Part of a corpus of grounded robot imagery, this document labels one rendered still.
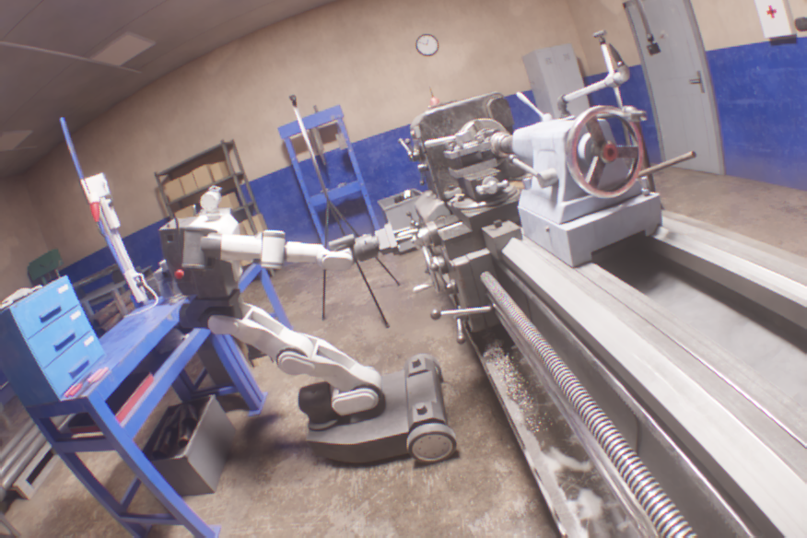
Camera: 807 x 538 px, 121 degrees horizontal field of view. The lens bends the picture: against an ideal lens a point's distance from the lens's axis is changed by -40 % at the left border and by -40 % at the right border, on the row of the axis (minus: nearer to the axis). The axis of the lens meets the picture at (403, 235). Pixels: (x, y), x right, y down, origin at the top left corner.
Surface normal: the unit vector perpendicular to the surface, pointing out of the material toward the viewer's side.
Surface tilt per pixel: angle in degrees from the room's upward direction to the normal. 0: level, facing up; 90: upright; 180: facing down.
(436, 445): 90
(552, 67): 90
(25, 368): 90
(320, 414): 90
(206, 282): 105
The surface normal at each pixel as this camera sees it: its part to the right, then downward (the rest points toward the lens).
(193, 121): 0.07, 0.24
